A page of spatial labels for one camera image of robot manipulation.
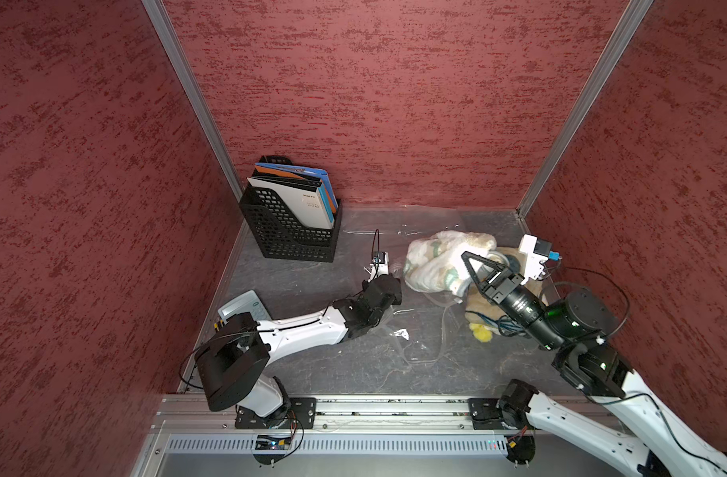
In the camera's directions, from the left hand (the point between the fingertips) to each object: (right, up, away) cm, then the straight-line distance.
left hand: (392, 280), depth 83 cm
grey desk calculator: (-45, -8, +9) cm, 47 cm away
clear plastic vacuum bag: (+9, -15, +7) cm, 19 cm away
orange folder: (-36, +33, +7) cm, 49 cm away
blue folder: (-21, +29, +10) cm, 37 cm away
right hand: (+10, +7, -29) cm, 31 cm away
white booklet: (-27, +24, +7) cm, 37 cm away
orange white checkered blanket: (+26, -16, +2) cm, 31 cm away
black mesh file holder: (-43, +15, +31) cm, 55 cm away
